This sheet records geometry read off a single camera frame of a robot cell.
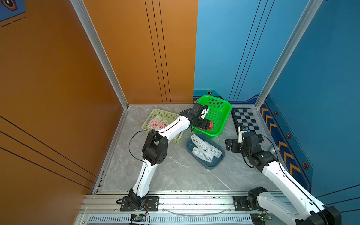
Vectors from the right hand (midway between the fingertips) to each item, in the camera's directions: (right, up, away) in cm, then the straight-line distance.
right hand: (232, 141), depth 82 cm
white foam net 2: (-13, -6, +6) cm, 15 cm away
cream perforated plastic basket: (-40, +15, +26) cm, 50 cm away
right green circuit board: (+12, -36, -12) cm, 40 cm away
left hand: (-13, +12, +13) cm, 22 cm away
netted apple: (-51, +10, +20) cm, 56 cm away
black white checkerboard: (+17, +15, +27) cm, 35 cm away
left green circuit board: (-52, -38, -10) cm, 66 cm away
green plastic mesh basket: (0, +19, +33) cm, 38 cm away
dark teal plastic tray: (-25, -6, +12) cm, 28 cm away
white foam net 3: (-21, 0, +7) cm, 22 cm away
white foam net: (-17, -9, +5) cm, 20 cm away
